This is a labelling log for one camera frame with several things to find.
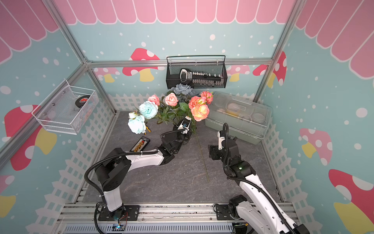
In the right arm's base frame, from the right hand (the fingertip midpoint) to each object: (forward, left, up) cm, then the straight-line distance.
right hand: (214, 145), depth 79 cm
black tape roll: (+18, +71, +17) cm, 76 cm away
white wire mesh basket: (+12, +76, +17) cm, 78 cm away
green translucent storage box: (+20, -25, -2) cm, 32 cm away
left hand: (+13, +14, +7) cm, 20 cm away
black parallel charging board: (+11, +47, -17) cm, 52 cm away
